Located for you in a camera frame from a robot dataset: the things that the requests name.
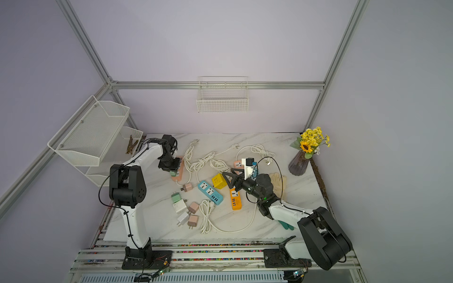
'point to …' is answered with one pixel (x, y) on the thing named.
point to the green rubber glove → (286, 226)
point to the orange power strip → (235, 199)
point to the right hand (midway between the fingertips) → (228, 174)
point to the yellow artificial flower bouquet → (310, 141)
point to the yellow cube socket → (219, 181)
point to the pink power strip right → (238, 164)
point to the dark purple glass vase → (298, 163)
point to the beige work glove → (278, 184)
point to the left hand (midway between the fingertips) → (174, 172)
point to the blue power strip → (209, 193)
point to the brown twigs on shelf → (131, 145)
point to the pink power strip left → (179, 177)
